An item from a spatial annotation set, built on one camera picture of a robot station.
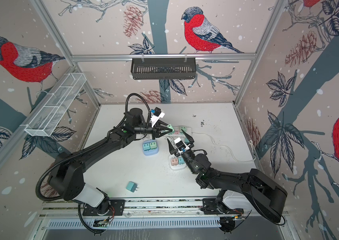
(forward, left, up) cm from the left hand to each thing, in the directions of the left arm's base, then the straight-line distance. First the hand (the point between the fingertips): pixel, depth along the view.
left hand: (169, 129), depth 73 cm
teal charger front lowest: (-20, +21, -25) cm, 38 cm away
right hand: (-2, -3, -3) cm, 5 cm away
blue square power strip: (0, +12, -25) cm, 28 cm away
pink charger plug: (-9, -3, -19) cm, 21 cm away
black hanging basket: (+53, +7, +1) cm, 54 cm away
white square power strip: (-10, -4, -25) cm, 27 cm away
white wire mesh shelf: (+3, +61, +3) cm, 61 cm away
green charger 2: (+2, +11, -21) cm, 23 cm away
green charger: (+1, 0, +1) cm, 1 cm away
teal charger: (+1, +15, -20) cm, 25 cm away
